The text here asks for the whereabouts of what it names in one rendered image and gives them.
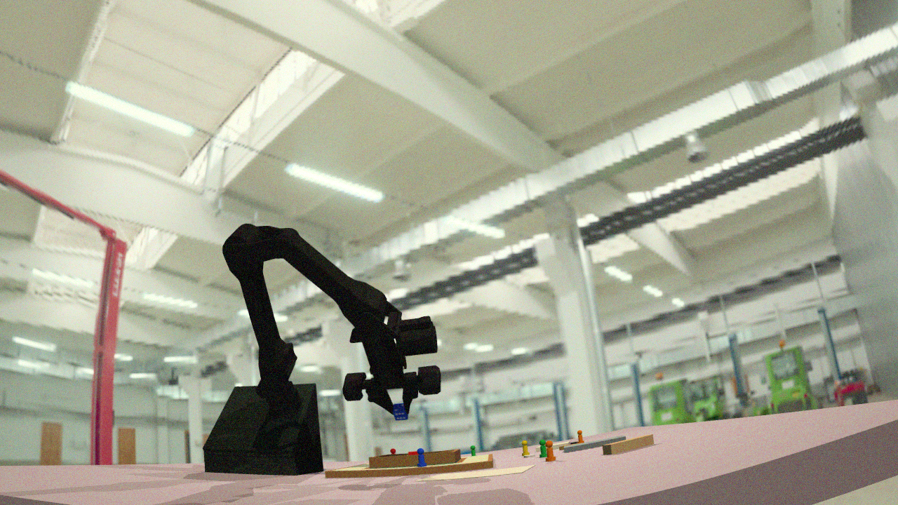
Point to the tan wooden bar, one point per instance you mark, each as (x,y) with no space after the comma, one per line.
(630,444)

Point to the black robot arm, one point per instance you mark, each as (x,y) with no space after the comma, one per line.
(364,306)

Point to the blue die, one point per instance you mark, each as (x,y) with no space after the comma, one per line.
(400,412)

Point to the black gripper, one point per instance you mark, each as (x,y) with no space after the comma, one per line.
(391,376)

